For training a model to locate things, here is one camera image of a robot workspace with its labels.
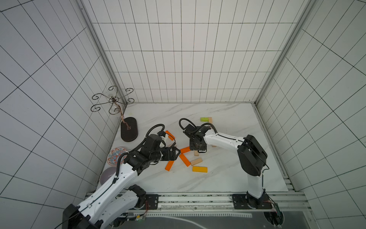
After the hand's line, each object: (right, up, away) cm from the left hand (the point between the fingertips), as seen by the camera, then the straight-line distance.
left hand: (171, 154), depth 76 cm
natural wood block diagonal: (+27, +18, +33) cm, 46 cm away
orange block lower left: (-2, -9, +10) cm, 14 cm away
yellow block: (+18, -11, +8) cm, 23 cm away
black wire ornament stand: (-34, +13, +27) cm, 45 cm away
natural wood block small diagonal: (+15, -8, +12) cm, 20 cm away
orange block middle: (+8, -2, +17) cm, 19 cm away
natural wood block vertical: (+15, -4, +14) cm, 21 cm away
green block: (+23, +18, +31) cm, 42 cm away
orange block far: (-3, +5, +27) cm, 28 cm away
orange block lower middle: (+8, -7, +12) cm, 16 cm away
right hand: (+14, +2, +16) cm, 22 cm away
